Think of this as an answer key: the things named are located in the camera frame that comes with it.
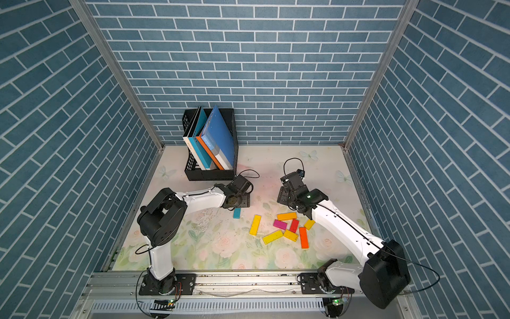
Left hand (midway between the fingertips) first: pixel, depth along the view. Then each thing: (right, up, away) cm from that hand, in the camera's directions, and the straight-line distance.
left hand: (247, 202), depth 96 cm
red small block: (+22, -9, -7) cm, 25 cm away
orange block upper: (+19, -6, -4) cm, 20 cm away
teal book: (-22, +28, -12) cm, 38 cm away
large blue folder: (-15, +32, +4) cm, 35 cm away
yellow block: (+29, -8, -7) cm, 31 cm away
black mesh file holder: (-30, +16, +10) cm, 35 cm away
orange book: (-17, +24, -6) cm, 30 cm away
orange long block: (+26, -13, -12) cm, 31 cm away
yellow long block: (+4, -9, -7) cm, 12 cm away
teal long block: (-5, -4, -5) cm, 8 cm away
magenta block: (+16, -9, -7) cm, 19 cm away
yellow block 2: (+11, -13, -11) cm, 20 cm away
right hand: (+18, +5, -13) cm, 23 cm away
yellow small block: (+20, -12, -11) cm, 26 cm away
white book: (-24, +28, -12) cm, 39 cm away
